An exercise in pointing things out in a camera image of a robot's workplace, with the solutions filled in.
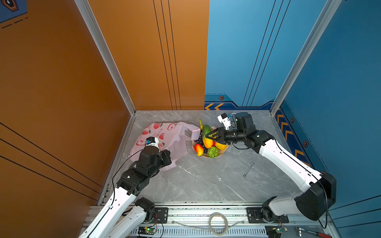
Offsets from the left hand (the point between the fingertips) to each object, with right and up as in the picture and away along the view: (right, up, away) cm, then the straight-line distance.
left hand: (172, 150), depth 74 cm
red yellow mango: (+14, -2, +14) cm, 20 cm away
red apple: (+20, +4, -6) cm, 21 cm away
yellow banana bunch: (+27, -1, +18) cm, 32 cm away
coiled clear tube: (+23, -36, -3) cm, 42 cm away
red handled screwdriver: (+71, -39, -5) cm, 81 cm away
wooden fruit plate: (+27, -4, +17) cm, 33 cm away
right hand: (+19, +7, -2) cm, 20 cm away
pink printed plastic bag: (-1, +5, +11) cm, 12 cm away
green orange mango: (+18, +5, -5) cm, 19 cm away
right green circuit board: (+52, -37, -4) cm, 64 cm away
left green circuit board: (-12, -38, -3) cm, 40 cm away
